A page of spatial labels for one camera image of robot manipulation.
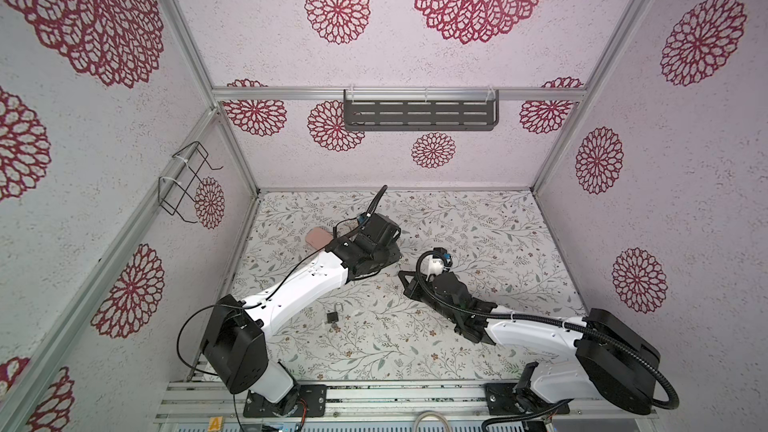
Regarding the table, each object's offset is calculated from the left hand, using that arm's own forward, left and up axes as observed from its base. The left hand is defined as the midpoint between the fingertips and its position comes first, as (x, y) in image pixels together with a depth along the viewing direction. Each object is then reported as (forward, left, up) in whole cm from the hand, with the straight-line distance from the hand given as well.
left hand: (394, 255), depth 82 cm
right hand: (-4, 0, 0) cm, 4 cm away
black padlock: (-10, +18, -16) cm, 26 cm away
